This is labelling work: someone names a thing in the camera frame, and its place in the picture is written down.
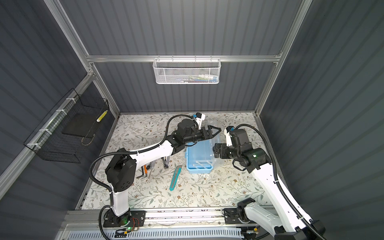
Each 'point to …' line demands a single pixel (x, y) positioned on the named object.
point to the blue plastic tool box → (201, 155)
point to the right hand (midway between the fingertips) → (222, 149)
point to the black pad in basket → (83, 124)
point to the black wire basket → (61, 134)
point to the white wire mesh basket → (187, 71)
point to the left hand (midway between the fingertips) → (217, 130)
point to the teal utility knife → (175, 177)
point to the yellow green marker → (101, 116)
